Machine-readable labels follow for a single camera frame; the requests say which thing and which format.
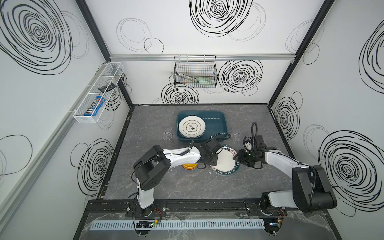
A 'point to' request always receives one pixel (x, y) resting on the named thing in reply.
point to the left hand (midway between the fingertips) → (215, 161)
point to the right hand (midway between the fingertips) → (234, 159)
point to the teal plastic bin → (215, 121)
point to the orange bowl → (189, 169)
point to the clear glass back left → (167, 134)
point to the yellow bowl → (189, 165)
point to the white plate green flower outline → (192, 126)
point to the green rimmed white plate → (226, 165)
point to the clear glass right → (236, 130)
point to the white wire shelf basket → (111, 72)
